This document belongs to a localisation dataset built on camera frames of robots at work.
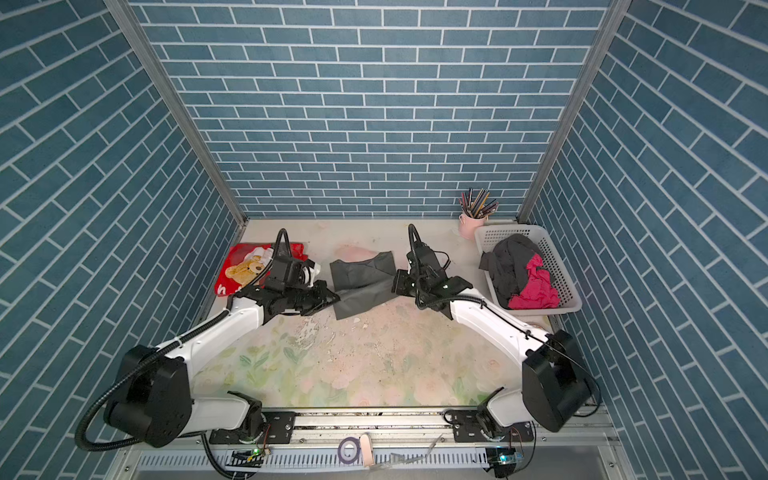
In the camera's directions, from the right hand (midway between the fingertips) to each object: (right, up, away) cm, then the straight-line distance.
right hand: (390, 276), depth 83 cm
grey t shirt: (-11, -5, +16) cm, 20 cm away
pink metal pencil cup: (+28, +16, +26) cm, 41 cm away
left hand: (-14, -6, 0) cm, 15 cm away
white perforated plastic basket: (+54, -7, +6) cm, 55 cm away
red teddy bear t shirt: (-50, +3, +16) cm, 52 cm away
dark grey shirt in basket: (+38, +2, +13) cm, 40 cm away
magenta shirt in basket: (+45, -5, +8) cm, 47 cm away
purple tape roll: (-7, -40, -13) cm, 43 cm away
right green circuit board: (+27, -42, -13) cm, 52 cm away
